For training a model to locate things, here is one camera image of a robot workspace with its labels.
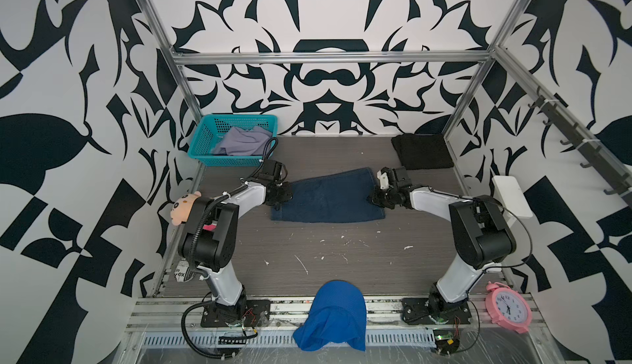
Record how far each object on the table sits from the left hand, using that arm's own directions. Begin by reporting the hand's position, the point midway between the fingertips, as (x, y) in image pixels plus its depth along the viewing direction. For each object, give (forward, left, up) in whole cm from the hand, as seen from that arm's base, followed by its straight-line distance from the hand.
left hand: (290, 189), depth 96 cm
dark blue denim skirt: (-2, -20, -3) cm, 20 cm away
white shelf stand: (-17, -66, +18) cm, 71 cm away
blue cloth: (-41, -15, -1) cm, 44 cm away
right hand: (-2, -31, -1) cm, 31 cm away
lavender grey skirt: (+22, +21, +4) cm, 31 cm away
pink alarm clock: (-41, -65, -2) cm, 77 cm away
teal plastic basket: (+32, +39, -1) cm, 50 cm away
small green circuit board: (-49, -46, -6) cm, 67 cm away
